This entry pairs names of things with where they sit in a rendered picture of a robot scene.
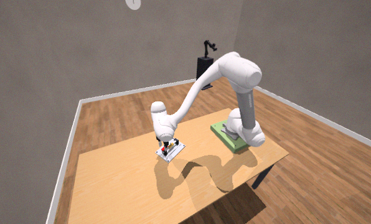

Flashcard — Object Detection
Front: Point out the brass ball valve with red lever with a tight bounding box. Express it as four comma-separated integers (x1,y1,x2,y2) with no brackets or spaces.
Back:
160,138,181,158

